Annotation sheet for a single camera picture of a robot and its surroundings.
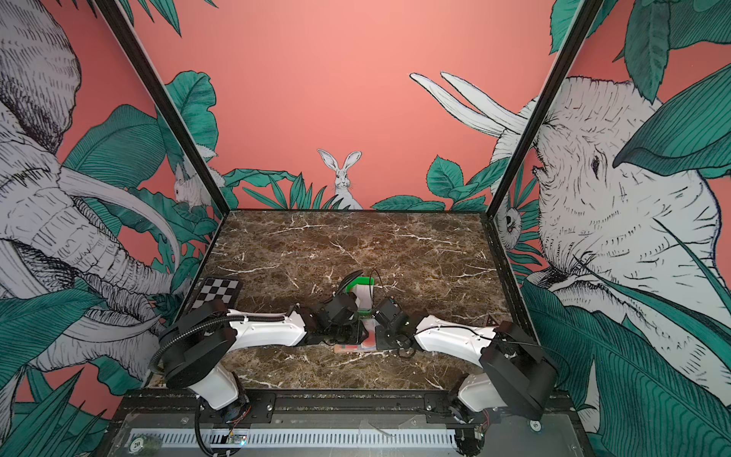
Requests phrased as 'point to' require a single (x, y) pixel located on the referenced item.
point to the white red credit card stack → (364, 296)
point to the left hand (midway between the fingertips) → (371, 334)
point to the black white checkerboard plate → (217, 288)
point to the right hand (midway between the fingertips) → (379, 337)
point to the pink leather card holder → (358, 347)
